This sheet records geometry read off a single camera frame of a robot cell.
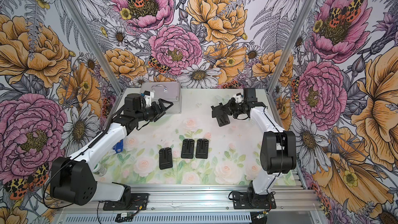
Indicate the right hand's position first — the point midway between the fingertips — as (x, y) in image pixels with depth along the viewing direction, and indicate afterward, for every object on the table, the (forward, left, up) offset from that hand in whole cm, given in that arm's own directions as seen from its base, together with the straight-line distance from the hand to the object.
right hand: (218, 109), depth 87 cm
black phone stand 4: (-3, -3, -6) cm, 7 cm away
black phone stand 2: (-15, +18, -17) cm, 29 cm away
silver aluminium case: (+19, +29, -4) cm, 35 cm away
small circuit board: (-45, +45, -19) cm, 67 cm away
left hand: (-3, +26, +4) cm, 26 cm away
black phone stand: (-20, +30, -16) cm, 39 cm away
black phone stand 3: (-15, +10, -17) cm, 24 cm away
